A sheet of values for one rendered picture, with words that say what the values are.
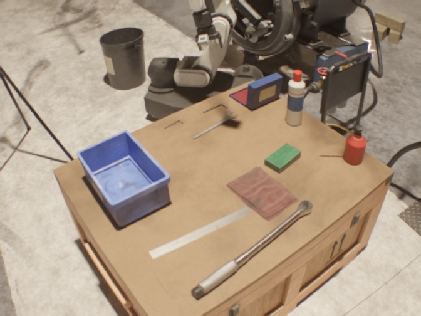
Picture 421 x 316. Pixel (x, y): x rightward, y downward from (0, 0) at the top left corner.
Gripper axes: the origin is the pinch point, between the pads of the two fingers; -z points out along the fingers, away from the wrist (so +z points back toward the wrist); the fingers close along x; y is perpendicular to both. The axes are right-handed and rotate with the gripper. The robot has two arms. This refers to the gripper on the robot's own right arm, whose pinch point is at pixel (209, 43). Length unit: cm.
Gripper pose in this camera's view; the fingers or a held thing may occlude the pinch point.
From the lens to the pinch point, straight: 203.1
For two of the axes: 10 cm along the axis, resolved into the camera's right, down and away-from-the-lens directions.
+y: 2.2, -6.6, 7.2
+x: 9.5, -0.4, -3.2
